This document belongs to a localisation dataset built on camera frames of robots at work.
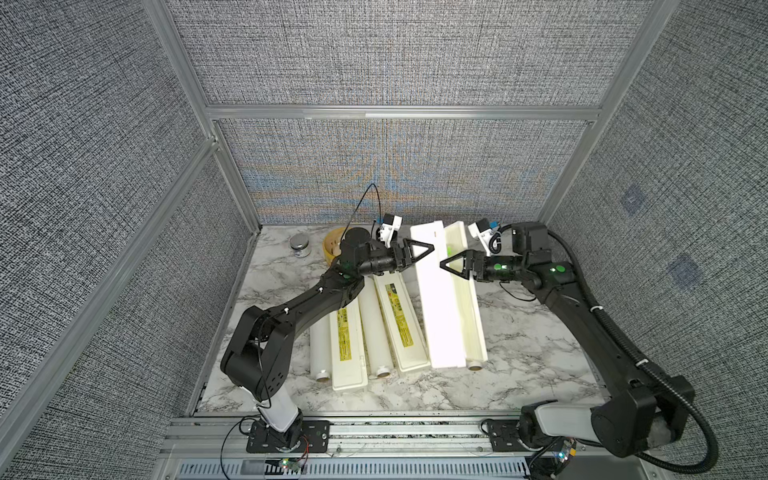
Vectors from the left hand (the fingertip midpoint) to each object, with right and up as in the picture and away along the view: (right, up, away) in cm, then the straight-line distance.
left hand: (435, 252), depth 73 cm
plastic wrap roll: (-30, -27, +11) cm, 42 cm away
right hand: (+4, -2, -1) cm, 4 cm away
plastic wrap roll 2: (-15, -22, +15) cm, 30 cm away
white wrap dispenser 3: (+2, -11, -5) cm, 13 cm away
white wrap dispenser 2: (-7, -21, +11) cm, 25 cm away
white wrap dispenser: (-22, -26, +7) cm, 35 cm away
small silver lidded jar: (-43, +3, +34) cm, 55 cm away
